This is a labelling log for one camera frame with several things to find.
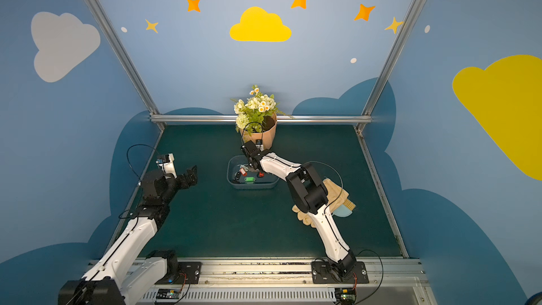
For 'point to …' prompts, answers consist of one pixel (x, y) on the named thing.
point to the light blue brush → (346, 210)
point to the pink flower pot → (263, 140)
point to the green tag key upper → (250, 178)
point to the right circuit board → (345, 296)
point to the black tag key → (237, 177)
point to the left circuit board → (169, 294)
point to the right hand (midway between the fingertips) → (260, 161)
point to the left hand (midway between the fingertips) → (184, 165)
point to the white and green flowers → (252, 111)
